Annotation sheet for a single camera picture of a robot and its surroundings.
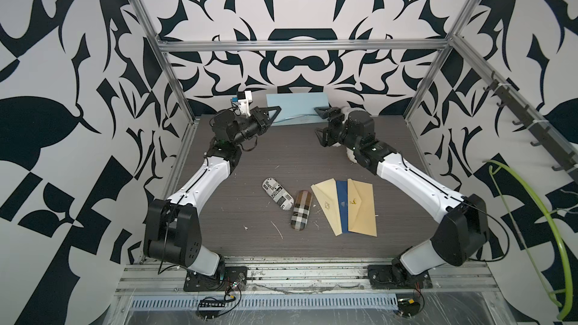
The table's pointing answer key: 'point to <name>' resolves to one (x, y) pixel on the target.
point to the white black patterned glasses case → (278, 193)
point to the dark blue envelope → (342, 192)
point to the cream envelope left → (327, 195)
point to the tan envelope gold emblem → (361, 216)
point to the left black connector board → (208, 314)
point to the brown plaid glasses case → (300, 213)
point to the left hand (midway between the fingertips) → (279, 104)
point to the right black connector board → (408, 306)
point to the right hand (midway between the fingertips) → (312, 112)
